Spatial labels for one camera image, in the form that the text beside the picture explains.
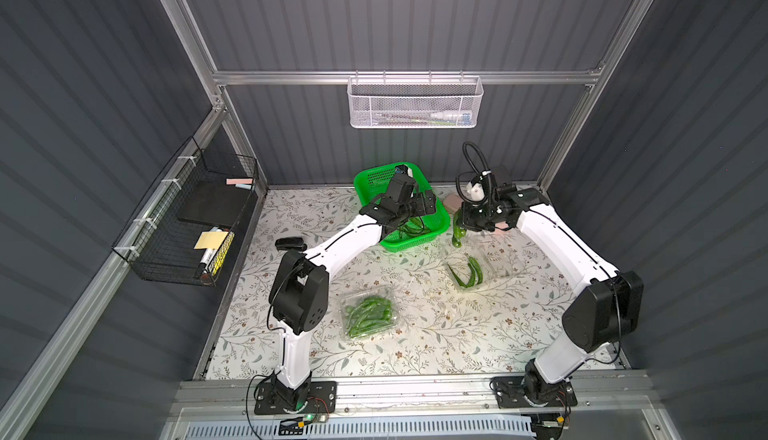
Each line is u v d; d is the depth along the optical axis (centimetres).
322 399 72
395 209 68
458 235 84
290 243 104
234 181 84
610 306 44
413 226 108
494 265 96
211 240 71
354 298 87
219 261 64
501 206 60
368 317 84
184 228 73
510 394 74
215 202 78
